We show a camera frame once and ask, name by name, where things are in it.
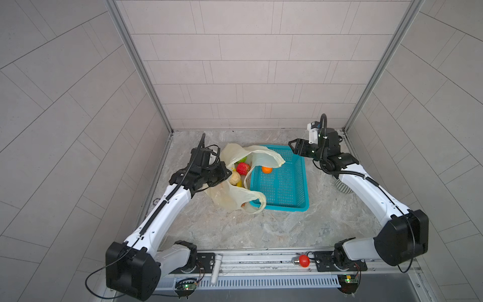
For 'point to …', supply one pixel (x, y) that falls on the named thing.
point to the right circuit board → (349, 283)
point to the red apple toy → (243, 168)
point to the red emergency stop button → (304, 260)
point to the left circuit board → (185, 287)
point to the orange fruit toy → (266, 170)
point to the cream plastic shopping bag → (231, 193)
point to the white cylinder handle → (216, 269)
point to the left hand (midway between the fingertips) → (236, 169)
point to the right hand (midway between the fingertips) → (293, 143)
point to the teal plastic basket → (286, 187)
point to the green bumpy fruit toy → (243, 160)
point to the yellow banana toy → (239, 184)
